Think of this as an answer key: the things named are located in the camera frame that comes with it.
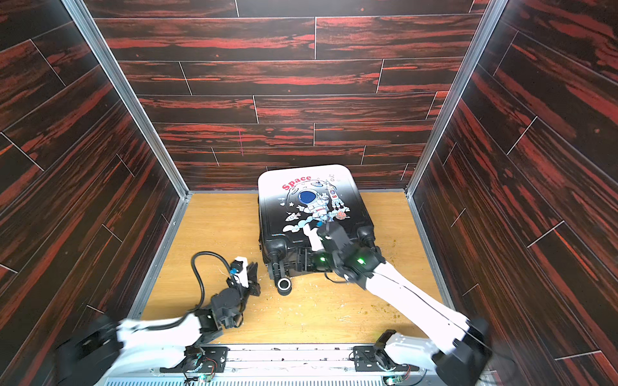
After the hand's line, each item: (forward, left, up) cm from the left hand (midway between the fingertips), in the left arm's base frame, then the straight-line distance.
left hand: (257, 265), depth 80 cm
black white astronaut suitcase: (+22, -10, +10) cm, 26 cm away
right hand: (-1, -14, +9) cm, 17 cm away
